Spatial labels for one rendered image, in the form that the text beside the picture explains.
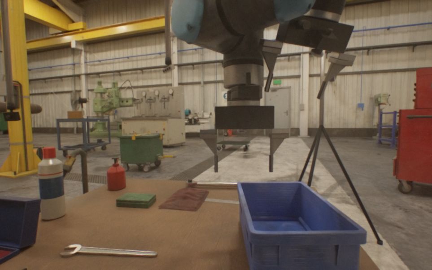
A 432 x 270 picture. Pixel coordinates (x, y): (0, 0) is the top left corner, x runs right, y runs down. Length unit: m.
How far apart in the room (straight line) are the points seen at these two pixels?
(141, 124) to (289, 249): 6.30
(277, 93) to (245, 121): 9.68
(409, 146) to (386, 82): 8.22
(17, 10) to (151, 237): 4.26
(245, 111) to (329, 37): 0.20
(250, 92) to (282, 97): 9.71
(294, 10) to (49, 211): 0.84
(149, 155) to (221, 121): 2.90
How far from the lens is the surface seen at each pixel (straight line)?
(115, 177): 1.07
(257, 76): 0.47
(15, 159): 4.36
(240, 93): 0.41
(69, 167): 1.59
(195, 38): 0.40
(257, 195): 0.69
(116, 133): 11.28
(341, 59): 0.53
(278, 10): 0.33
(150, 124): 6.35
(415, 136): 2.82
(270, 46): 0.46
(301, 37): 0.47
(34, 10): 14.99
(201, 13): 0.38
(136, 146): 3.40
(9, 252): 0.75
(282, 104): 10.10
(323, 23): 0.49
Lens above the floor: 0.78
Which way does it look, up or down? 4 degrees down
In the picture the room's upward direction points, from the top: 1 degrees counter-clockwise
